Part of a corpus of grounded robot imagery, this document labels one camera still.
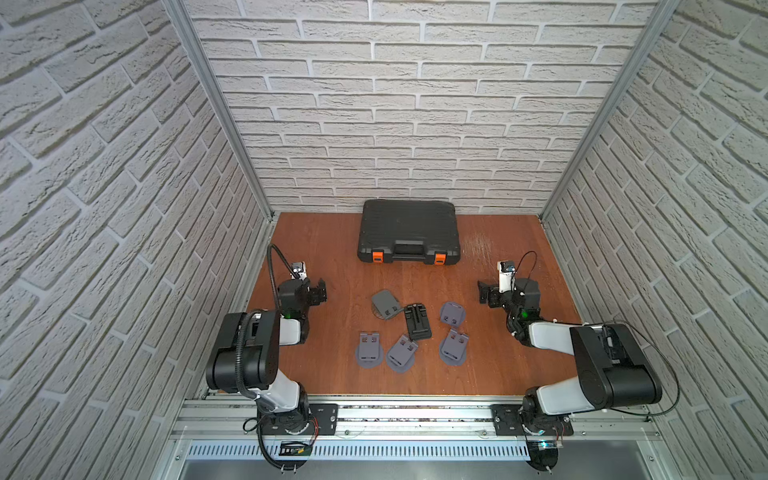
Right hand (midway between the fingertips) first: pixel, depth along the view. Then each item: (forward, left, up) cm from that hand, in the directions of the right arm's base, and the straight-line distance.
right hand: (499, 280), depth 94 cm
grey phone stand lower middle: (-20, +33, -4) cm, 39 cm away
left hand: (+5, +61, +1) cm, 62 cm away
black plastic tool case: (+26, +27, -3) cm, 37 cm away
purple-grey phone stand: (-8, +16, -6) cm, 19 cm away
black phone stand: (-11, +27, -4) cm, 30 cm away
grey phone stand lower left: (-19, +43, -5) cm, 47 cm away
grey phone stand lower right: (-19, +18, -6) cm, 27 cm away
